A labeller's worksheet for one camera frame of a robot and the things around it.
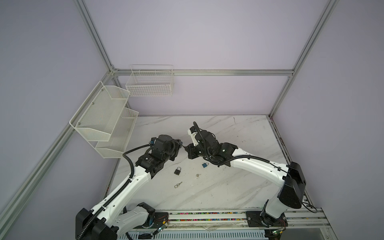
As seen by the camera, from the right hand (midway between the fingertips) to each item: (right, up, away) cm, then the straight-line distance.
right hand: (183, 148), depth 75 cm
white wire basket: (-23, +42, +21) cm, 52 cm away
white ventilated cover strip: (+8, -41, -4) cm, 42 cm away
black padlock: (-5, -16, +16) cm, 23 cm away
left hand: (-1, +3, +2) cm, 4 cm away
